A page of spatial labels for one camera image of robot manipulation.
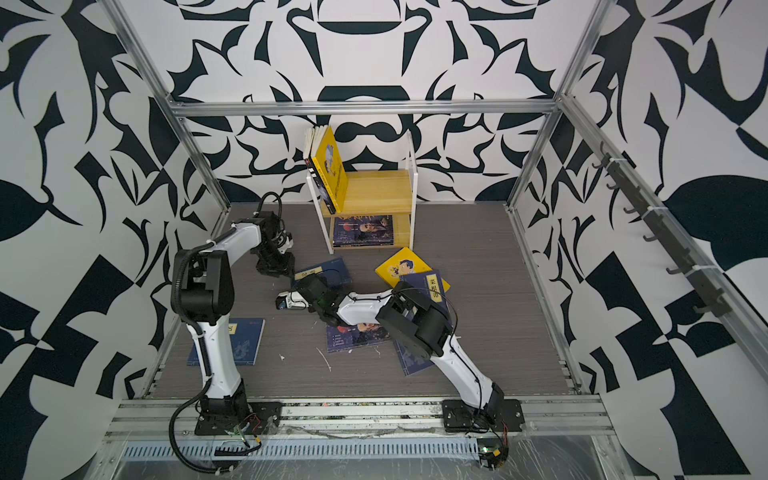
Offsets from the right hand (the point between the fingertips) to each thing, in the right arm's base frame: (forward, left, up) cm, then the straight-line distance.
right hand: (312, 273), depth 94 cm
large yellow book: (+19, -8, +30) cm, 36 cm away
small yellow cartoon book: (+7, -29, -5) cm, 30 cm away
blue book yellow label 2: (-25, -29, -6) cm, 39 cm away
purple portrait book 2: (-18, -12, -5) cm, 22 cm away
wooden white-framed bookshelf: (+21, -21, +14) cm, 32 cm away
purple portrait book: (+17, -15, 0) cm, 23 cm away
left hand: (+4, +10, -2) cm, 11 cm away
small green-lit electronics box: (-45, -47, -8) cm, 66 cm away
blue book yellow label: (+4, -6, -6) cm, 9 cm away
